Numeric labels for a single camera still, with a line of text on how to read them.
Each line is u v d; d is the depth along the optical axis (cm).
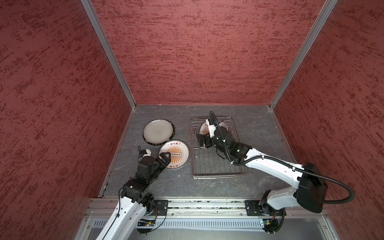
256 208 74
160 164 69
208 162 89
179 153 92
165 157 71
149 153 73
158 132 104
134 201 52
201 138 69
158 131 103
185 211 74
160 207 74
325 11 73
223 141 56
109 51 88
